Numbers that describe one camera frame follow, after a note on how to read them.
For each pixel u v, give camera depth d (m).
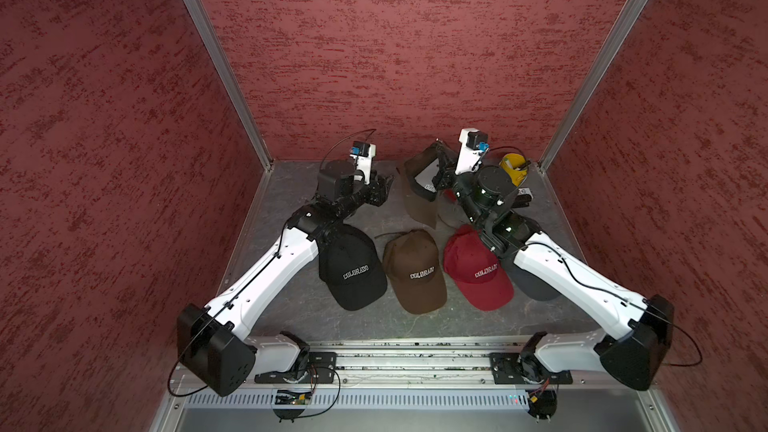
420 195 0.84
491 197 0.49
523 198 1.07
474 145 0.54
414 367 0.76
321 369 0.73
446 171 0.58
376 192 0.64
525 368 0.66
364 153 0.61
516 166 1.10
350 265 0.85
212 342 0.38
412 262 0.86
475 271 0.83
